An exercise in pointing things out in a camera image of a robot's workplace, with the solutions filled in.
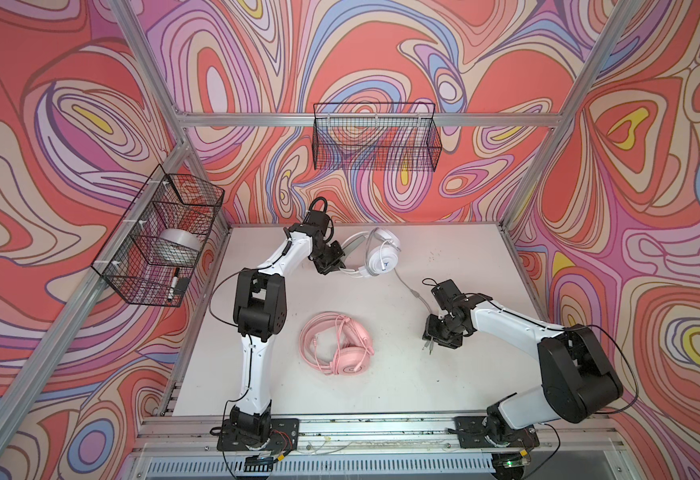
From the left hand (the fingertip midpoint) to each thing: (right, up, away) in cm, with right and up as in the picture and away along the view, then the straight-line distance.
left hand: (350, 261), depth 97 cm
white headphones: (+6, +3, -10) cm, 13 cm away
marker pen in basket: (-43, -6, -25) cm, 50 cm away
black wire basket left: (-49, +2, -23) cm, 54 cm away
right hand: (+25, -25, -9) cm, 36 cm away
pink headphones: (+2, -24, -18) cm, 30 cm away
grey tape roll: (-42, +6, -23) cm, 48 cm away
